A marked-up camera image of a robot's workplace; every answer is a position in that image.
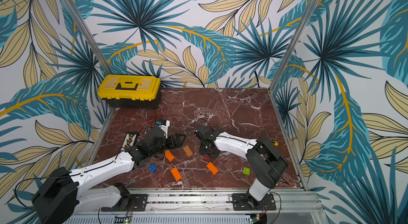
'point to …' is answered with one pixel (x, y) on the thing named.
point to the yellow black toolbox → (132, 92)
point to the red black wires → (145, 124)
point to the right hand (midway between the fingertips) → (204, 153)
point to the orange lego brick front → (176, 173)
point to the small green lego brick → (246, 171)
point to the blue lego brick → (153, 168)
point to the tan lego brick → (188, 151)
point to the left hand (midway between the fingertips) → (179, 139)
